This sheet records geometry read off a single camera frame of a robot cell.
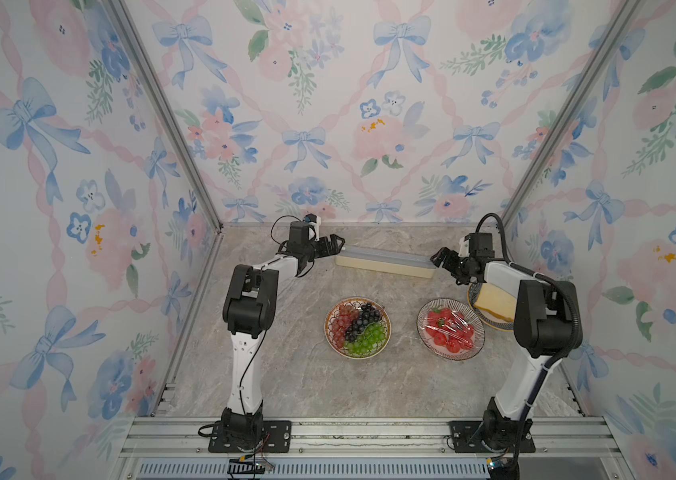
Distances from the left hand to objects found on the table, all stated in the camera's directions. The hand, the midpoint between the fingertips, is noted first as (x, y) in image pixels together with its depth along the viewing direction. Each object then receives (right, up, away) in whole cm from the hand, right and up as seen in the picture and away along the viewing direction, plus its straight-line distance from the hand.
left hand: (338, 239), depth 104 cm
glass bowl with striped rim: (+41, -24, -11) cm, 49 cm away
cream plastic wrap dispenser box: (+21, -8, 0) cm, 22 cm away
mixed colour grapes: (+7, -28, -16) cm, 33 cm away
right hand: (+36, -7, -2) cm, 37 cm away
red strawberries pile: (+33, -27, -16) cm, 46 cm away
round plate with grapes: (+6, -21, -9) cm, 23 cm away
